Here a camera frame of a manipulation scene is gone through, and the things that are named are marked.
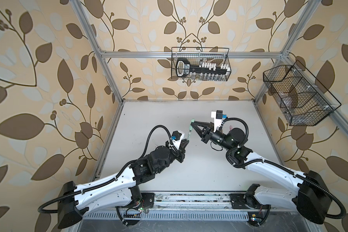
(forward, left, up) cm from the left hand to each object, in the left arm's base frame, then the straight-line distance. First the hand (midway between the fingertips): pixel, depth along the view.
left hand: (188, 140), depth 67 cm
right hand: (+4, -1, +7) cm, 8 cm away
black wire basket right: (+22, -58, +8) cm, 63 cm away
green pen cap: (+5, -1, +8) cm, 10 cm away
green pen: (+3, -1, +5) cm, 6 cm away
